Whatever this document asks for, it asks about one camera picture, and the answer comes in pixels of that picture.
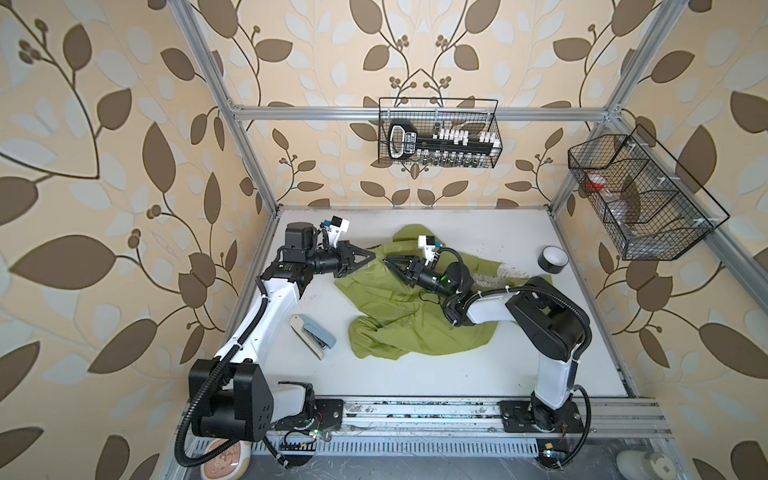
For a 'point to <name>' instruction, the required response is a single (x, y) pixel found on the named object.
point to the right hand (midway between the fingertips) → (386, 263)
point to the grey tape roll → (553, 259)
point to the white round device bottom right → (640, 465)
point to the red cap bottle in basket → (595, 182)
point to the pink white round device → (229, 464)
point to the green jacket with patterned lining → (400, 318)
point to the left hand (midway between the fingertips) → (375, 256)
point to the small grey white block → (314, 337)
